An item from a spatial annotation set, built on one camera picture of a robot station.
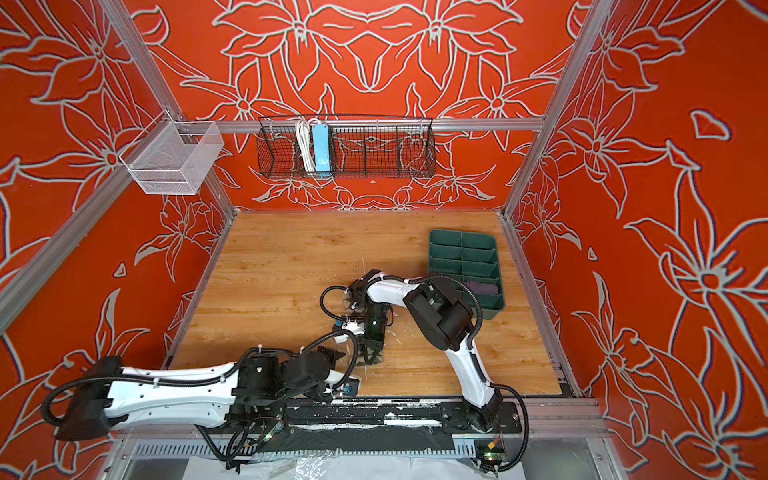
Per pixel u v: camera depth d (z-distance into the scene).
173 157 0.92
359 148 0.98
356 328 0.80
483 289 0.93
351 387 0.62
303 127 0.88
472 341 0.54
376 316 0.76
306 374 0.54
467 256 1.04
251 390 0.52
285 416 0.74
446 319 0.53
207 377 0.49
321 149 0.90
